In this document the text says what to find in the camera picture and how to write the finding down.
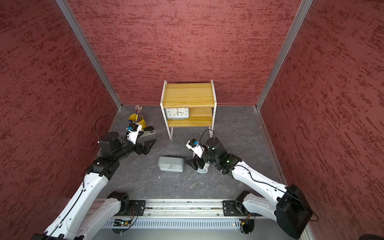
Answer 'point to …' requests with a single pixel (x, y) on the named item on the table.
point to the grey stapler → (149, 133)
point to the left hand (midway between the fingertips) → (148, 139)
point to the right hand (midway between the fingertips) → (189, 158)
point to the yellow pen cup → (132, 117)
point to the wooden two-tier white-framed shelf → (200, 98)
